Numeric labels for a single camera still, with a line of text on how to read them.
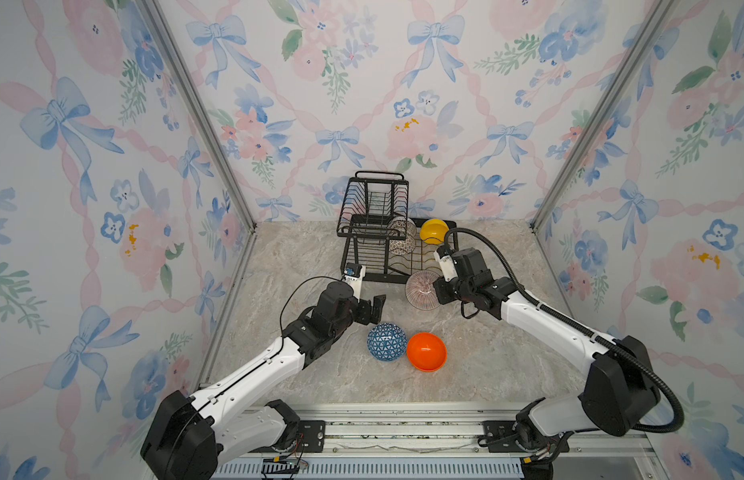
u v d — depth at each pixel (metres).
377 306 0.71
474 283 0.65
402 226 1.14
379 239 0.90
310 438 0.75
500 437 0.73
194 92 0.82
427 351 0.84
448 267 0.75
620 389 0.42
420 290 0.86
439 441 0.75
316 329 0.60
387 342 0.88
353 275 0.68
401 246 1.10
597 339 0.45
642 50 0.74
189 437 0.39
